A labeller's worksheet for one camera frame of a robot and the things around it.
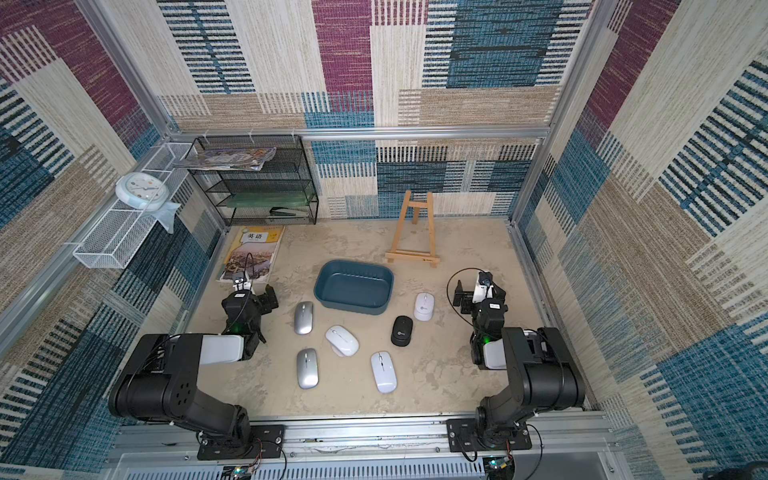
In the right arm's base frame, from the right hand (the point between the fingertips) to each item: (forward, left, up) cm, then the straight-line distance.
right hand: (479, 279), depth 91 cm
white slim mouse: (-24, +29, -9) cm, 38 cm away
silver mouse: (-7, +54, -9) cm, 55 cm away
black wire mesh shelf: (+37, +66, +4) cm, 76 cm away
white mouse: (-5, +16, -8) cm, 19 cm away
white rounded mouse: (-16, +41, -8) cm, 44 cm away
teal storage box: (+5, +39, -11) cm, 41 cm away
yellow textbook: (+17, +76, -8) cm, 78 cm away
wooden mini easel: (+13, +15, -6) cm, 21 cm away
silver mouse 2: (-23, +50, -10) cm, 56 cm away
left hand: (-1, +69, -3) cm, 69 cm away
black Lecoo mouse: (-13, +24, -8) cm, 28 cm away
